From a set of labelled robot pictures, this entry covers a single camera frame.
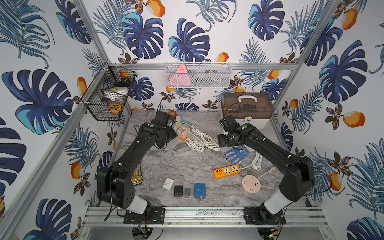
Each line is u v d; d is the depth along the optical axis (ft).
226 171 2.85
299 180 1.43
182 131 3.19
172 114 3.49
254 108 3.17
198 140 3.28
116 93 2.61
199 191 2.56
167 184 2.72
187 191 2.68
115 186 1.37
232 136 1.95
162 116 2.13
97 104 2.57
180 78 2.94
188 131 3.43
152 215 2.41
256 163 2.95
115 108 2.68
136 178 2.75
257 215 2.39
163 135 2.26
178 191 2.64
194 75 3.08
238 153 3.20
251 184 2.68
